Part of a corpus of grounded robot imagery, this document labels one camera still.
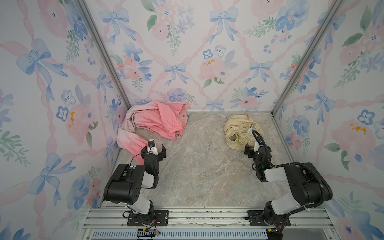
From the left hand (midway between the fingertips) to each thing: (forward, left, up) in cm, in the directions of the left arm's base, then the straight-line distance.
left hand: (154, 144), depth 90 cm
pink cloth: (+18, -5, +2) cm, 19 cm away
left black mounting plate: (-38, -8, -10) cm, 40 cm away
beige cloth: (+11, -53, 0) cm, 54 cm away
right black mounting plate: (-38, -57, -9) cm, 69 cm away
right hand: (+3, -62, -2) cm, 62 cm away
